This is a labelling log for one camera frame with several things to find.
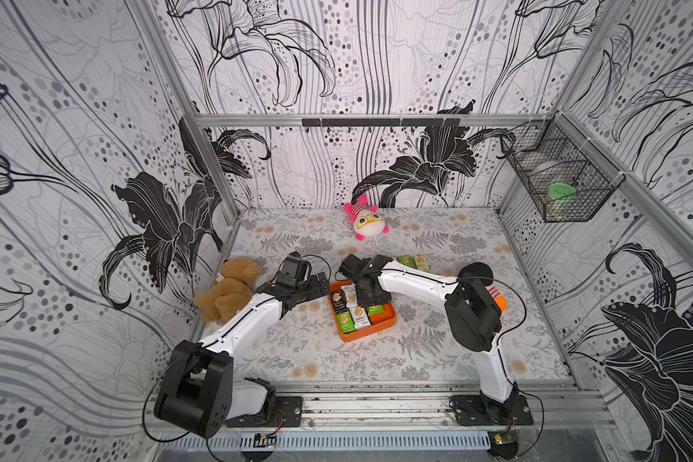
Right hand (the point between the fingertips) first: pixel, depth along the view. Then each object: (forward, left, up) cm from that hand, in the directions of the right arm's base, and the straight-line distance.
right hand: (372, 298), depth 93 cm
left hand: (-1, +16, +6) cm, 17 cm away
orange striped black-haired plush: (+6, -35, +7) cm, 36 cm away
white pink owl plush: (+29, +1, +5) cm, 30 cm away
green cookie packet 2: (-5, -1, +1) cm, 5 cm away
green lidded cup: (+16, -52, +28) cm, 61 cm away
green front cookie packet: (-9, +8, +2) cm, 12 cm away
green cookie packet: (+15, -13, 0) cm, 20 cm away
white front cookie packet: (-7, +4, +2) cm, 9 cm away
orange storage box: (-9, -2, +3) cm, 10 cm away
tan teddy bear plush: (-2, +43, +9) cm, 44 cm away
